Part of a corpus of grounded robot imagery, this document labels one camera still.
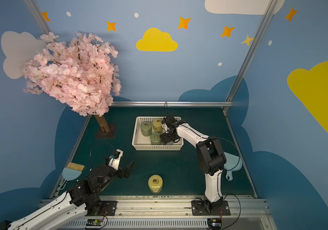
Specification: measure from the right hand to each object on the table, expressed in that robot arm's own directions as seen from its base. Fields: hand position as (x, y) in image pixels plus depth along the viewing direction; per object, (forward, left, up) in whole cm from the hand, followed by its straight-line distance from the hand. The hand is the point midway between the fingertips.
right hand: (170, 137), depth 96 cm
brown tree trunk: (+4, +46, +7) cm, 47 cm away
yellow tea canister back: (+8, +9, 0) cm, 12 cm away
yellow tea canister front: (-31, +6, +3) cm, 32 cm away
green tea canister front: (-3, +9, +2) cm, 10 cm away
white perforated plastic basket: (-2, +21, -6) cm, 22 cm away
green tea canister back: (+6, +17, 0) cm, 18 cm away
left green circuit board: (-50, +36, -7) cm, 62 cm away
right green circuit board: (-46, -26, -9) cm, 54 cm away
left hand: (-21, +23, +10) cm, 33 cm away
